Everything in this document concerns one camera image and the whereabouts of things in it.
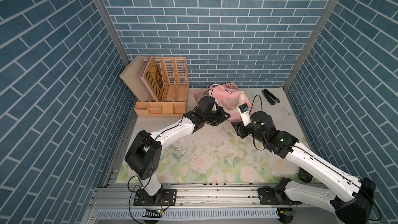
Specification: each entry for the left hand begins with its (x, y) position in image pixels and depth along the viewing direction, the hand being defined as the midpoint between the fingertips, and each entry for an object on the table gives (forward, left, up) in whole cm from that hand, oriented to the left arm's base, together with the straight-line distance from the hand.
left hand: (235, 117), depth 79 cm
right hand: (-4, -1, +3) cm, 5 cm away
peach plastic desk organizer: (+29, +38, -22) cm, 53 cm away
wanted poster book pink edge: (+29, +49, +2) cm, 57 cm away
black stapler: (+28, -34, -18) cm, 48 cm away
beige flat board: (+25, +60, +5) cm, 65 cm away
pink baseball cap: (+15, +1, -5) cm, 16 cm away
